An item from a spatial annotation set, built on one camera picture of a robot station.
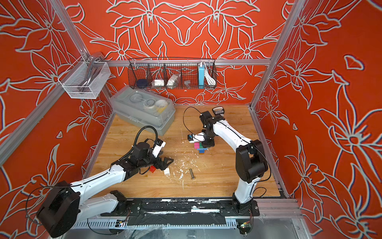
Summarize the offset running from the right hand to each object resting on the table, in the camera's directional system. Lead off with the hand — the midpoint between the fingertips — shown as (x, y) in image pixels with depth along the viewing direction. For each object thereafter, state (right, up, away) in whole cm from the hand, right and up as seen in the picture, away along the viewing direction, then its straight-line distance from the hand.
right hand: (203, 140), depth 88 cm
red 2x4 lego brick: (-28, -13, -12) cm, 33 cm away
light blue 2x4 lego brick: (-1, -5, -1) cm, 5 cm away
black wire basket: (-20, +44, +11) cm, 50 cm away
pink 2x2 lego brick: (-4, -3, -2) cm, 5 cm away
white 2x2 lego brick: (-21, -17, -5) cm, 28 cm away
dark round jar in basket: (-40, +38, +10) cm, 56 cm away
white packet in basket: (-27, +35, -1) cm, 44 cm away
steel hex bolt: (-7, -19, -5) cm, 21 cm away
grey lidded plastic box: (-39, +21, +9) cm, 45 cm away
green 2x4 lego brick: (-1, -3, -4) cm, 5 cm away
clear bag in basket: (-18, +37, +2) cm, 41 cm away
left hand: (-20, -7, -5) cm, 22 cm away
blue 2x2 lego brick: (0, -7, +4) cm, 9 cm away
